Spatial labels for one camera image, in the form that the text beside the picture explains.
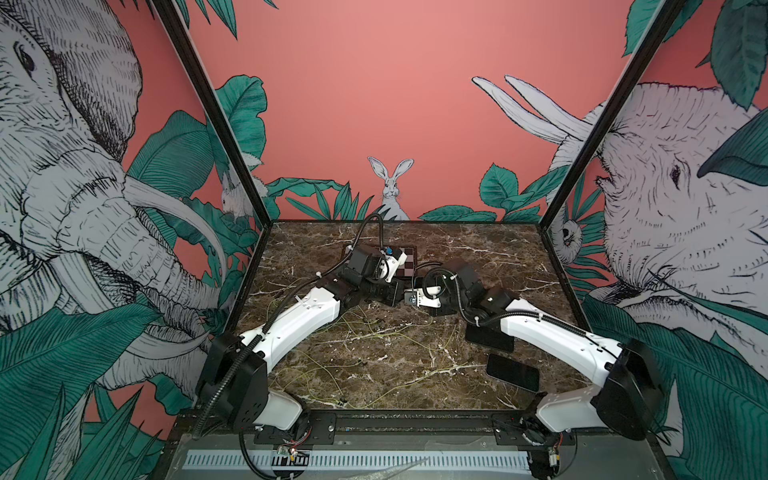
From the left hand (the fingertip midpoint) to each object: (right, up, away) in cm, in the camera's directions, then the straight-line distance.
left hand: (413, 289), depth 78 cm
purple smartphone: (+29, -25, +5) cm, 39 cm away
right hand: (+4, +3, +3) cm, 6 cm away
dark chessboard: (-2, +6, -11) cm, 13 cm away
